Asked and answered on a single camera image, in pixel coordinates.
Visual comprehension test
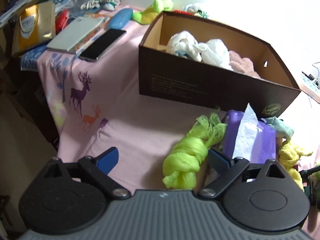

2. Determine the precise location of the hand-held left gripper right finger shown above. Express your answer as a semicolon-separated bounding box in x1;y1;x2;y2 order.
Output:
199;148;298;198

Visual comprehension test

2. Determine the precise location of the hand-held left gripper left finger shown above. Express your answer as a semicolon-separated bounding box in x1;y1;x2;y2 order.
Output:
32;147;130;200

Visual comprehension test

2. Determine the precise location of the lime green mesh pouf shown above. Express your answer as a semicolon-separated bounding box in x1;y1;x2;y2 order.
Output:
162;113;227;190

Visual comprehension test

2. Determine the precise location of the mint green soft cloth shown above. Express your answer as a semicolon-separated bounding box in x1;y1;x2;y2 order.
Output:
265;117;295;140

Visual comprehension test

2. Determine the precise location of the yellow plush rabbit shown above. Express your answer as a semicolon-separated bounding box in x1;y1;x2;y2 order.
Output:
278;141;313;189

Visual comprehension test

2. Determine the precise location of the dark brown cardboard shoe box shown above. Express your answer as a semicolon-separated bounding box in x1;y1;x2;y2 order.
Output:
138;11;302;120

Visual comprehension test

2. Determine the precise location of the pink cloth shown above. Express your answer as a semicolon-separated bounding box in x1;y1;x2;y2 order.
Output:
228;50;264;80

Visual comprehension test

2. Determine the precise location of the white plastic bag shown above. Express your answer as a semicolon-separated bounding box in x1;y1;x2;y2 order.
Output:
166;31;208;62
201;38;231;68

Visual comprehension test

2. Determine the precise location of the white embossed tissue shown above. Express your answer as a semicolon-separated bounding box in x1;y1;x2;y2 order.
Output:
232;102;263;160

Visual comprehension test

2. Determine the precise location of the purple plastic tissue pack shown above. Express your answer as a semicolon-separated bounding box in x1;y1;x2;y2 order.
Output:
223;109;277;161

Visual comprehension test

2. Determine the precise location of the pink printed bedsheet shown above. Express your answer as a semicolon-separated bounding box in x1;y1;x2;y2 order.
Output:
36;4;320;193

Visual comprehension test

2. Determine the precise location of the black smartphone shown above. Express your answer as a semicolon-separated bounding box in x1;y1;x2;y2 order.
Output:
79;28;127;63

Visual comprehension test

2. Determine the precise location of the white power strip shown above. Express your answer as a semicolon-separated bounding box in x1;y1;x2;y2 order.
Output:
301;72;320;92

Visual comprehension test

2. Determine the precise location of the orange edged book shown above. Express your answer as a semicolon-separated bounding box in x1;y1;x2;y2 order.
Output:
74;17;111;53

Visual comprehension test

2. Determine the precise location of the blue patterned cloth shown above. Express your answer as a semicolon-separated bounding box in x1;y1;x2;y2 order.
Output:
20;46;48;71

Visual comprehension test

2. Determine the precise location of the white book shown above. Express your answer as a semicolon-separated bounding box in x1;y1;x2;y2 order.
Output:
46;16;106;53

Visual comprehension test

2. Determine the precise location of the blue glasses case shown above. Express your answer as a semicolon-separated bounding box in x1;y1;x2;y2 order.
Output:
107;8;133;30

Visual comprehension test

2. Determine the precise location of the red packet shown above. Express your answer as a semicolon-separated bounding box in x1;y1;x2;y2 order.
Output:
54;8;70;35

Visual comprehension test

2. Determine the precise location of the gold paper bag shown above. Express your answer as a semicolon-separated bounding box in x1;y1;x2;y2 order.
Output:
12;1;56;56

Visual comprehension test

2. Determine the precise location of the white fluffy doll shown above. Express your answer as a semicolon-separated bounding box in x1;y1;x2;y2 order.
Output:
183;2;210;20

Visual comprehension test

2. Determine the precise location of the lime green plush toy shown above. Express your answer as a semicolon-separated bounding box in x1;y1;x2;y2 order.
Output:
131;0;174;26

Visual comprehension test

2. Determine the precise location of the white knotted cloth doll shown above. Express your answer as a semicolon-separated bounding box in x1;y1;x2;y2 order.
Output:
80;0;101;11
102;0;125;12

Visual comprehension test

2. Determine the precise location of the blue white plastic packet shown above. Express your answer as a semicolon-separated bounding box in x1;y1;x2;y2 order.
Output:
53;0;75;13

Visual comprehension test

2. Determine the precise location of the stack of papers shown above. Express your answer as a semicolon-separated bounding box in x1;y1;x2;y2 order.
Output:
0;0;38;27

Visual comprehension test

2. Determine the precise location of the white power cable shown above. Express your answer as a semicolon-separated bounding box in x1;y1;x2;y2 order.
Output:
311;61;320;86

